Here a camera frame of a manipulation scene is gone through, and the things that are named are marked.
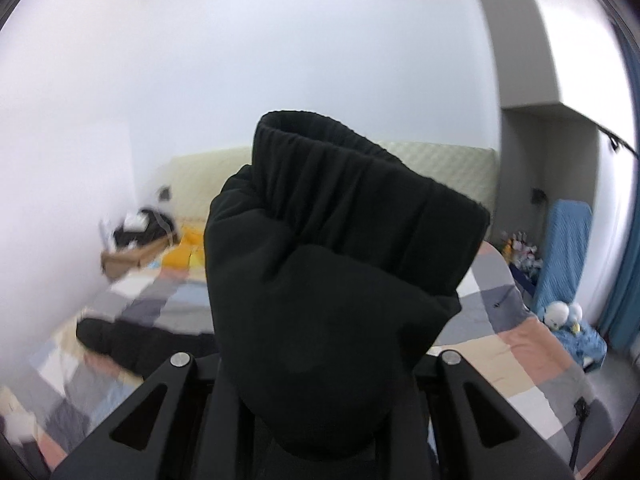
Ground yellow pillow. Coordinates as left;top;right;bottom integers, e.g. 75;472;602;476
160;226;205;271

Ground black cable on bed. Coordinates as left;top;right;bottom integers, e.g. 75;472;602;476
566;396;591;470

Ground cream quilted headboard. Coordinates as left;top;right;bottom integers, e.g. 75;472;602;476
167;141;499;226

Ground black puffer jacket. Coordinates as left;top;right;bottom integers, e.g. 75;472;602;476
55;110;490;479

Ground bottles on side shelf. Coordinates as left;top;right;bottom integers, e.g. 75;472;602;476
500;231;542;273

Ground white tissue box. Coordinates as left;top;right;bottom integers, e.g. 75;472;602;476
122;212;149;232

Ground black curtain rod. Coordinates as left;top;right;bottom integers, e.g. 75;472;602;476
575;112;639;160

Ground wooden nightstand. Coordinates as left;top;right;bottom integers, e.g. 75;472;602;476
101;238;170;281

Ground white blue plush toy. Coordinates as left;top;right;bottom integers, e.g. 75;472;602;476
542;301;584;334

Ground grey wall socket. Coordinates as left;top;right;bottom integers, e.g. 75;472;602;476
157;185;171;202

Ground blue folded mattress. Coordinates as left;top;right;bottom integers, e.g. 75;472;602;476
532;200;592;320

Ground grey wardrobe cabinet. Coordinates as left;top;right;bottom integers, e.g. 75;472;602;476
480;0;599;245

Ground black clothes on nightstand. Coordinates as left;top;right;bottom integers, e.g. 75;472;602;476
114;208;176;249

